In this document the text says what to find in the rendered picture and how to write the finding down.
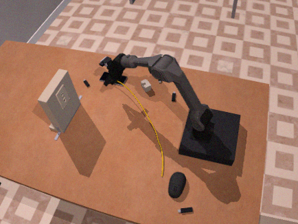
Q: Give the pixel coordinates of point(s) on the black computer mouse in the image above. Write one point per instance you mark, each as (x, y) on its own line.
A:
(176, 184)

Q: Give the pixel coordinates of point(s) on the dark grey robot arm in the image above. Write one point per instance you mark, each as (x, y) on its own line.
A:
(166, 68)

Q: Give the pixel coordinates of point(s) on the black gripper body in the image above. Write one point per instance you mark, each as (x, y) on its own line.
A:
(111, 78)

